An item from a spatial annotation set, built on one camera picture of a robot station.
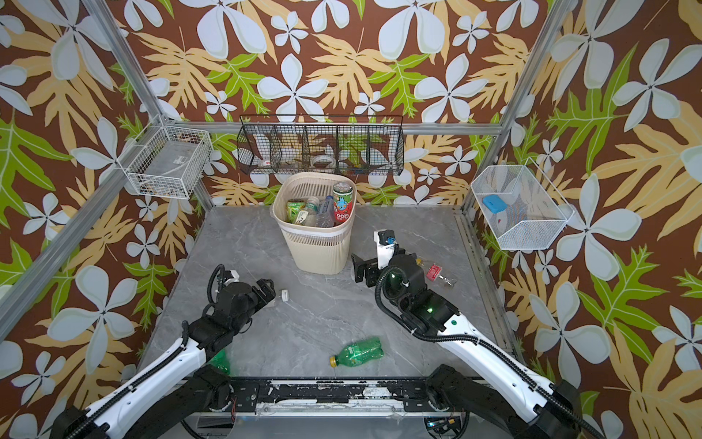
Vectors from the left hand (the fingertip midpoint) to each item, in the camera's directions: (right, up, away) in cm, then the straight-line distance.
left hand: (266, 285), depth 83 cm
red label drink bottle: (+24, +28, -3) cm, 37 cm away
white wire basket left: (-33, +40, +3) cm, 52 cm away
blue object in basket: (+73, +26, +3) cm, 77 cm away
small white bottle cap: (+4, -5, +7) cm, 9 cm away
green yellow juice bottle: (+8, +25, +5) cm, 27 cm away
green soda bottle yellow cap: (+29, -18, -7) cm, 34 cm away
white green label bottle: (+14, +25, +5) cm, 28 cm away
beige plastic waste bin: (+14, +10, +7) cm, 18 cm away
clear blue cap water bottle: (+18, +22, +1) cm, 28 cm away
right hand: (+30, +12, -11) cm, 34 cm away
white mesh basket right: (+80, +22, -5) cm, 84 cm away
